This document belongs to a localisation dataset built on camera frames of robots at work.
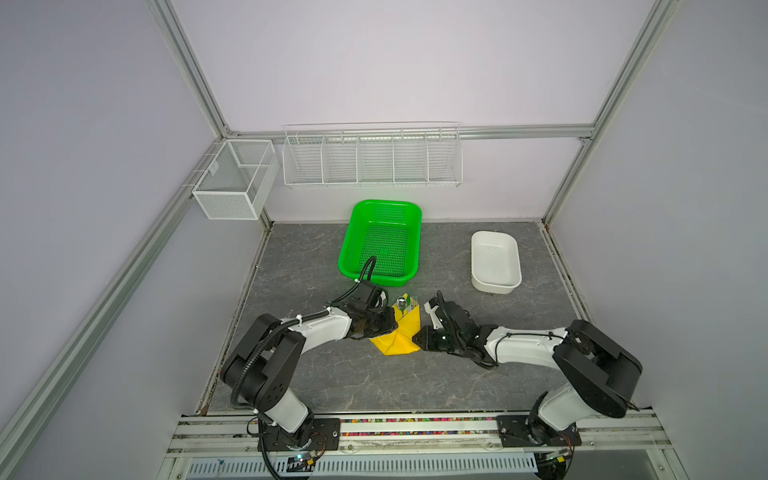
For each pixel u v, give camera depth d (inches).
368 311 30.3
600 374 17.5
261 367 17.7
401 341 34.9
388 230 47.1
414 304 38.0
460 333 27.1
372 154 42.6
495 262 42.7
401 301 38.0
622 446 28.7
